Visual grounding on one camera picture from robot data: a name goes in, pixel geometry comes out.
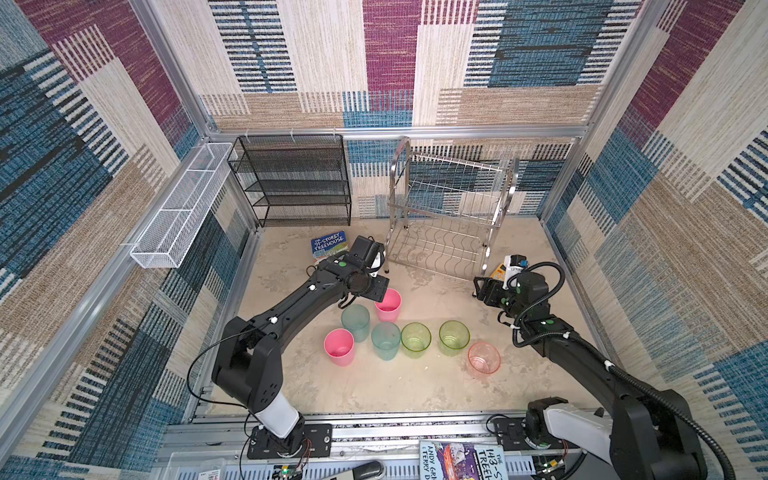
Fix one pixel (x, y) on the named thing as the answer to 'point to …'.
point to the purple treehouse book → (453, 460)
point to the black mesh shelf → (294, 180)
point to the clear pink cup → (483, 359)
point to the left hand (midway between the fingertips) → (377, 282)
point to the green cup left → (415, 338)
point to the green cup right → (454, 336)
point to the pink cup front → (339, 345)
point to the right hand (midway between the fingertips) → (483, 284)
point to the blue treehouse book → (330, 245)
